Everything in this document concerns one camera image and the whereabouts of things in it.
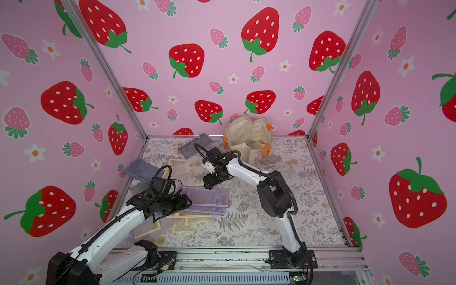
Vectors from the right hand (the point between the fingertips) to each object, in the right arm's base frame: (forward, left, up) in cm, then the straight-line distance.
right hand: (208, 184), depth 90 cm
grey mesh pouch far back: (+29, +19, -7) cm, 35 cm away
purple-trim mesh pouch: (-6, -3, -6) cm, 9 cm away
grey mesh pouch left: (+11, +43, -7) cm, 45 cm away
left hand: (-12, +8, +1) cm, 14 cm away
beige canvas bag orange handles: (+36, -21, 0) cm, 42 cm away
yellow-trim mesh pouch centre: (-18, +9, -7) cm, 21 cm away
